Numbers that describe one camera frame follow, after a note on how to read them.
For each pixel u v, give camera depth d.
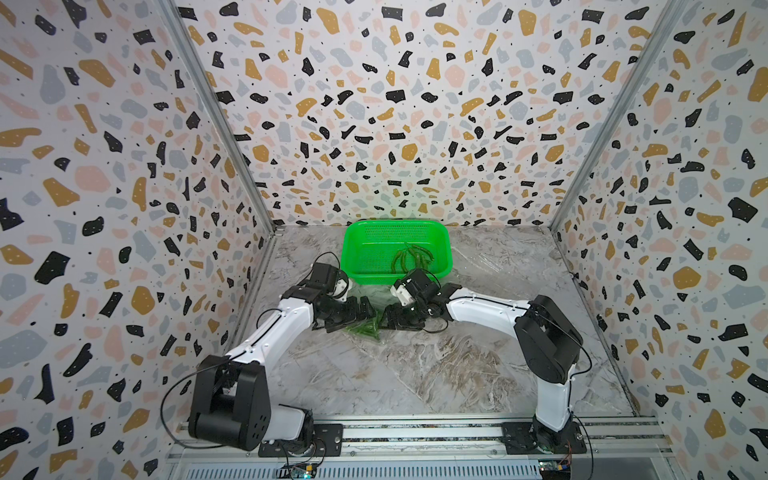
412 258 1.12
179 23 0.70
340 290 0.78
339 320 0.74
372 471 0.70
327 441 0.73
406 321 0.79
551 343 0.50
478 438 0.76
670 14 0.72
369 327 0.90
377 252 1.14
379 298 1.00
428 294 0.72
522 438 0.74
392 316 0.80
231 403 0.41
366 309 0.77
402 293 0.85
